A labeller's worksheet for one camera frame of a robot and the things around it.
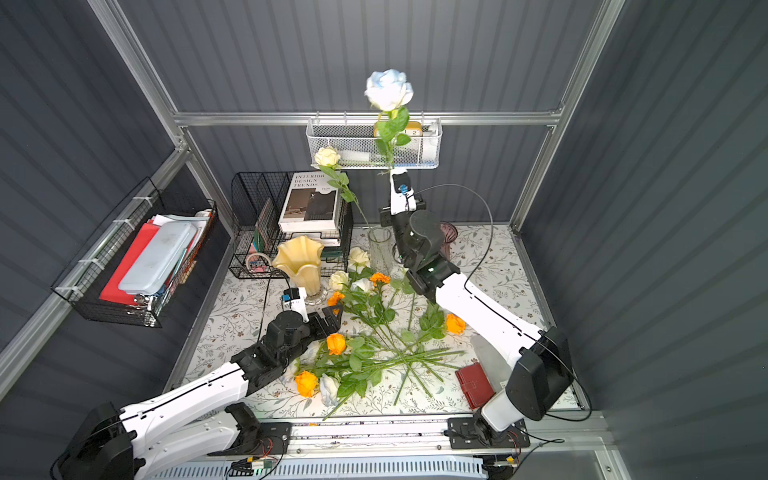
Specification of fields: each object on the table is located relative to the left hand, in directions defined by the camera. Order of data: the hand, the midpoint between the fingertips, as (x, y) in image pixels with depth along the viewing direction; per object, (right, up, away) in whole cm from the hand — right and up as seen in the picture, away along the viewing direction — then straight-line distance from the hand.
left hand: (332, 311), depth 79 cm
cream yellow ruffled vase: (-12, +15, +11) cm, 22 cm away
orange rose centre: (0, -10, +5) cm, 12 cm away
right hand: (+19, +33, -13) cm, 40 cm away
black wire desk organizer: (-36, +37, +35) cm, 62 cm away
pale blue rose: (+7, +6, +18) cm, 20 cm away
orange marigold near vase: (-3, 0, +17) cm, 17 cm away
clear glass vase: (+12, +17, +17) cm, 27 cm away
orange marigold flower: (+12, +8, +21) cm, 25 cm away
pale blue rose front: (-1, -20, -2) cm, 20 cm away
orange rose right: (+35, -6, +9) cm, 37 cm away
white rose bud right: (+4, +14, +26) cm, 29 cm away
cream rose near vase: (-2, +7, +19) cm, 21 cm away
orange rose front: (-7, -19, 0) cm, 20 cm away
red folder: (-47, +7, -13) cm, 49 cm away
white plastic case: (-38, +14, -11) cm, 42 cm away
